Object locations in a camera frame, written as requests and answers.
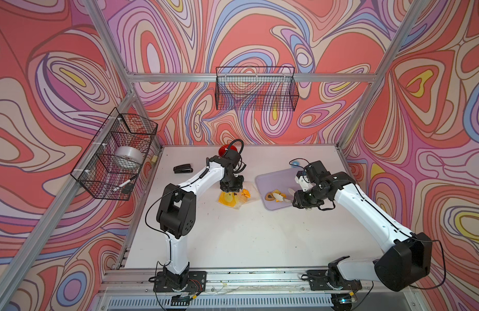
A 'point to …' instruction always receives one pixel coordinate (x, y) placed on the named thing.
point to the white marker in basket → (124, 183)
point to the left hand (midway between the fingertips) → (242, 190)
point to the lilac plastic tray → (282, 180)
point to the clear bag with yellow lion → (233, 199)
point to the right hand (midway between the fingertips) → (300, 208)
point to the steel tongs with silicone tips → (278, 197)
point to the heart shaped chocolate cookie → (269, 197)
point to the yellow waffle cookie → (278, 192)
